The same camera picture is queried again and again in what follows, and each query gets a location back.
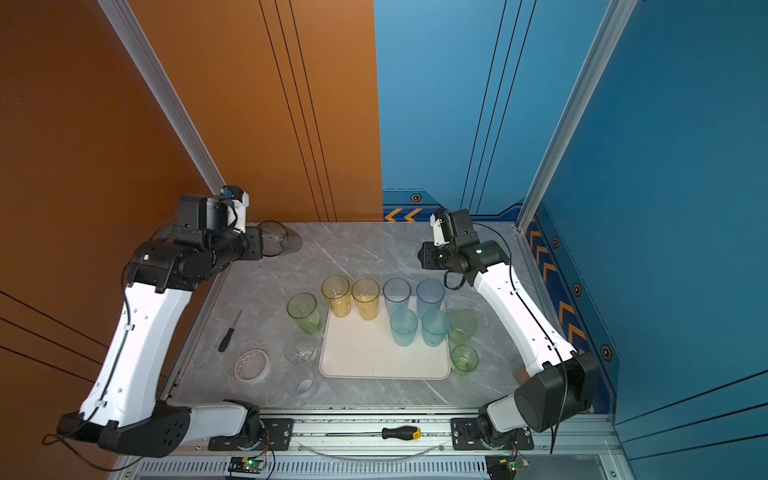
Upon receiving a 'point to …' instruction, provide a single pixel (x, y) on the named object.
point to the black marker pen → (229, 334)
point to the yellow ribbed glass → (337, 289)
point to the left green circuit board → (246, 465)
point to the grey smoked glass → (278, 239)
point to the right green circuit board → (513, 462)
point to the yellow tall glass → (365, 293)
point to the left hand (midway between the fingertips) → (259, 232)
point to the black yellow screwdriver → (407, 432)
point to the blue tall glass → (429, 295)
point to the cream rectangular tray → (353, 348)
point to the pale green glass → (462, 325)
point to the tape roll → (252, 380)
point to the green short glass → (464, 359)
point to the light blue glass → (396, 294)
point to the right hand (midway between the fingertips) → (422, 254)
